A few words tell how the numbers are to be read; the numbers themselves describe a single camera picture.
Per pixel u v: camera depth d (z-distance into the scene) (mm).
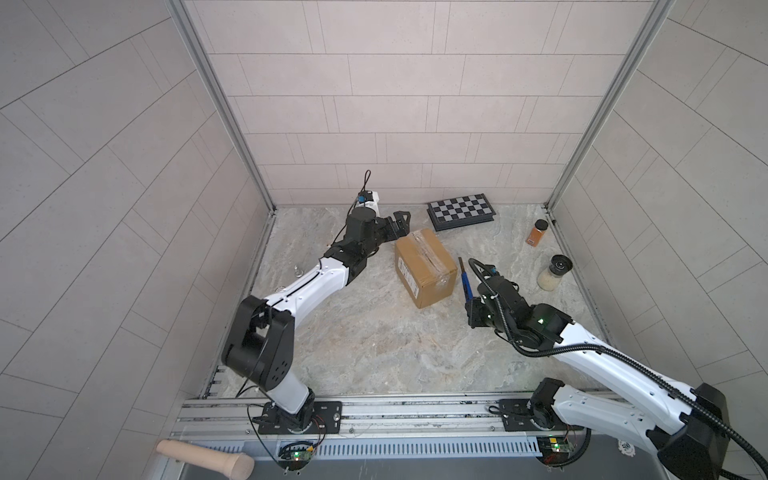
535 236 1024
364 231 621
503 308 557
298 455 647
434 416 723
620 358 449
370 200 735
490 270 672
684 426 385
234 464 618
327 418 708
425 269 819
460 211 1117
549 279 916
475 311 665
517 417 714
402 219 739
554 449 678
